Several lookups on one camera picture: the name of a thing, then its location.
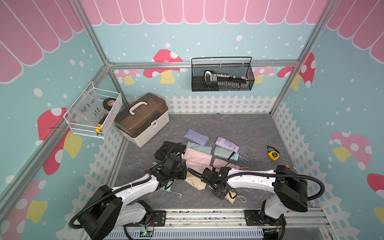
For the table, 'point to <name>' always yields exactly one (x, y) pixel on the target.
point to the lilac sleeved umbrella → (227, 144)
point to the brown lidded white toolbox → (143, 119)
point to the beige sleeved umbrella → (230, 196)
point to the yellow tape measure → (274, 155)
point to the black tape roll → (108, 102)
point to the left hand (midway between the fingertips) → (187, 173)
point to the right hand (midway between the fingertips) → (221, 191)
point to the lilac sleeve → (196, 137)
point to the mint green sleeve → (198, 147)
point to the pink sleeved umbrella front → (218, 162)
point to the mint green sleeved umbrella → (227, 154)
